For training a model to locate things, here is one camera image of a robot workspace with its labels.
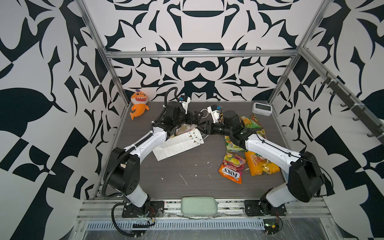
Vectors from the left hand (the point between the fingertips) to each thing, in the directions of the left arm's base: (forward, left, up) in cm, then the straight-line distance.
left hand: (198, 109), depth 82 cm
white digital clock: (+19, -49, -22) cm, 57 cm away
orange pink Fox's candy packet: (-2, -42, -22) cm, 48 cm away
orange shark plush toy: (+26, +41, -18) cm, 52 cm away
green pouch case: (-42, +1, -23) cm, 48 cm away
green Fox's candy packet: (-12, -20, -21) cm, 31 cm away
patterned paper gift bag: (-15, +7, -4) cm, 16 cm away
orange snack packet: (-24, -18, -22) cm, 37 cm away
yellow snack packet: (-23, -32, -20) cm, 45 cm away
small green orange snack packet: (+6, -38, -21) cm, 44 cm away
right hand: (-10, +1, 0) cm, 10 cm away
